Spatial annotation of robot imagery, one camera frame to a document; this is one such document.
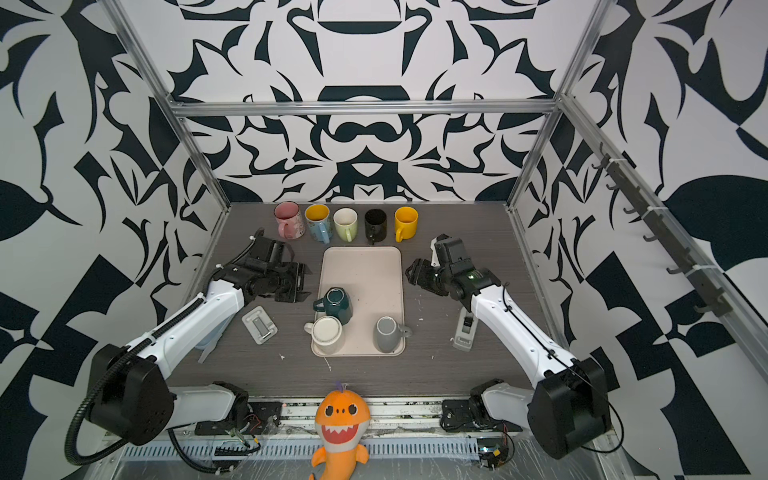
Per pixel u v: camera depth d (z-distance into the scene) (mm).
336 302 829
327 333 811
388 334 778
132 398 406
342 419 676
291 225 1023
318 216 1040
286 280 707
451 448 714
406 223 1029
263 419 739
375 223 1036
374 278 1003
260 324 886
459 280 576
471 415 741
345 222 1027
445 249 632
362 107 1034
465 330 865
